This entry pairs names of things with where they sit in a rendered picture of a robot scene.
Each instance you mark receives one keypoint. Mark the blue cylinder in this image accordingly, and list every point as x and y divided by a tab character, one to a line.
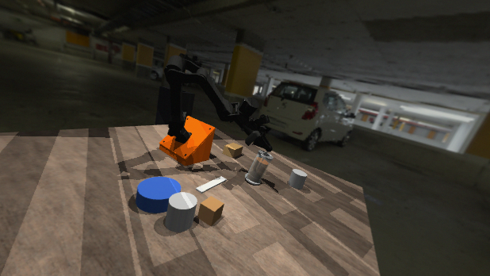
153	194

